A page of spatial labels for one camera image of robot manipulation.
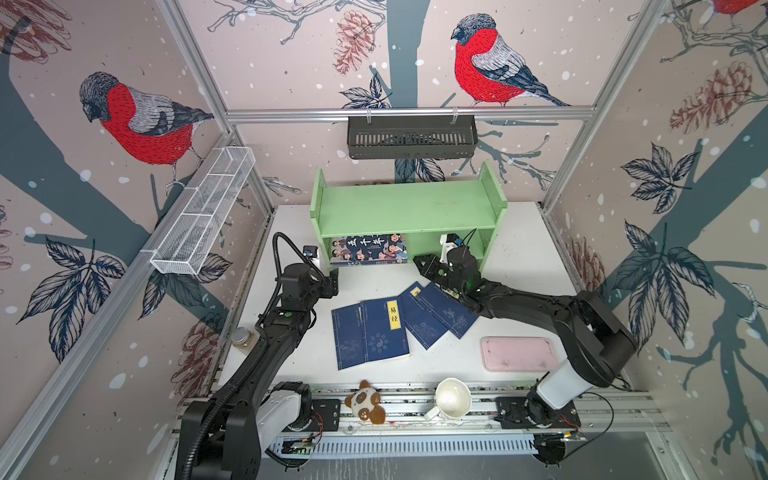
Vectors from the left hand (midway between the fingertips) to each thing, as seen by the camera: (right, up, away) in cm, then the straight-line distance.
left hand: (323, 268), depth 84 cm
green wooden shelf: (+40, +16, -2) cm, 43 cm away
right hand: (+26, +2, +3) cm, 26 cm away
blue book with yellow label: (+17, -18, +2) cm, 25 cm away
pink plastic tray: (+56, -24, -2) cm, 61 cm away
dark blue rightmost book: (+40, -15, +6) cm, 43 cm away
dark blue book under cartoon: (+29, -17, +7) cm, 34 cm away
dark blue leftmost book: (+6, -18, +6) cm, 20 cm away
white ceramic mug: (+36, -33, -8) cm, 49 cm away
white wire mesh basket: (-30, +7, -13) cm, 34 cm away
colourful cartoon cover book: (+13, +5, +6) cm, 15 cm away
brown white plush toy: (+13, -32, -11) cm, 36 cm away
